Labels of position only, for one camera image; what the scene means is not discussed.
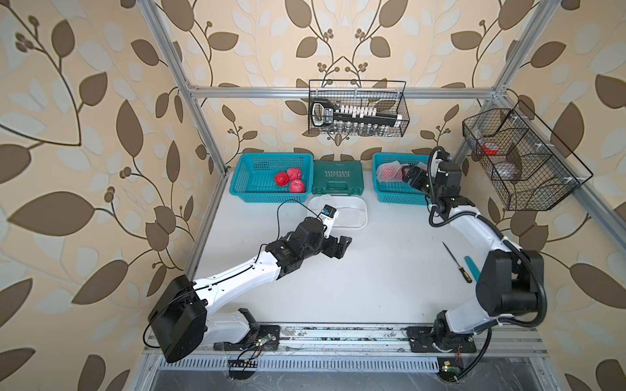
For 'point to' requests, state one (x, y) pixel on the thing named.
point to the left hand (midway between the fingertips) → (337, 230)
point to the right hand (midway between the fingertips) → (412, 171)
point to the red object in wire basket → (489, 151)
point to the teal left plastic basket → (253, 177)
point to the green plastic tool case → (337, 177)
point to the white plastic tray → (355, 201)
